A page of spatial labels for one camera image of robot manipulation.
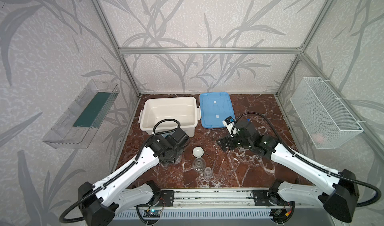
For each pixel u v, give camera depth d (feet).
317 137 2.38
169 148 1.65
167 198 2.42
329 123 1.99
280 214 2.41
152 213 2.35
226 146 2.23
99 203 1.23
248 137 1.86
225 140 2.19
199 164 2.59
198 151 2.92
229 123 2.19
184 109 2.99
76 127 2.09
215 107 3.67
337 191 1.26
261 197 2.40
